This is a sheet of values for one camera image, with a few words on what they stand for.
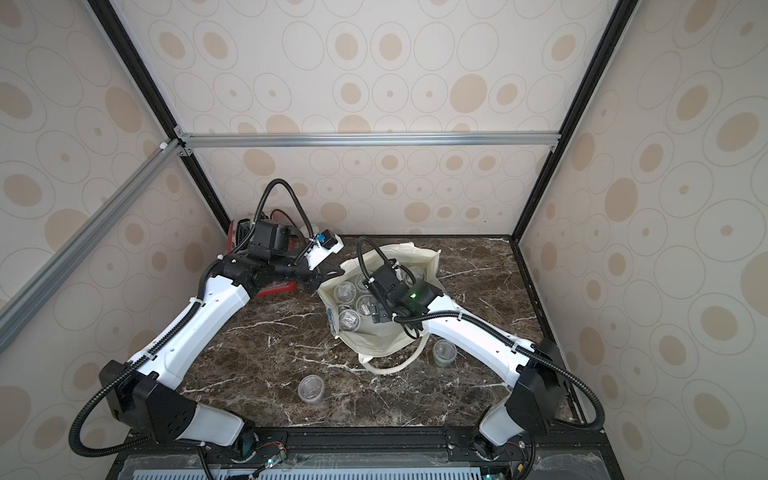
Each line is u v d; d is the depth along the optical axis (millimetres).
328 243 616
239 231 972
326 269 639
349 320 846
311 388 778
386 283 584
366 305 864
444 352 838
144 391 389
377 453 728
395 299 572
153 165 803
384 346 778
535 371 413
